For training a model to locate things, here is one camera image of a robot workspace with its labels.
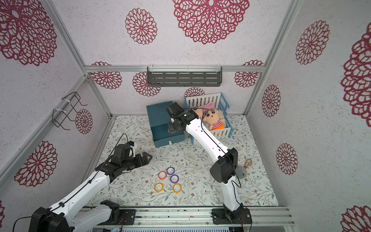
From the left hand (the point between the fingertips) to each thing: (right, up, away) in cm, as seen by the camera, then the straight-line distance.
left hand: (147, 159), depth 83 cm
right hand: (+19, +18, 0) cm, 26 cm away
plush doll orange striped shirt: (+41, +26, +17) cm, 52 cm away
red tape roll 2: (+14, +16, -10) cm, 23 cm away
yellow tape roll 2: (+17, -16, 0) cm, 24 cm away
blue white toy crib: (+51, +36, +29) cm, 68 cm away
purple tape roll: (+13, -8, +7) cm, 17 cm away
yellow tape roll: (+8, -18, 0) cm, 20 cm away
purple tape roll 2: (+16, -13, +4) cm, 20 cm away
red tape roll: (+10, -10, +5) cm, 15 cm away
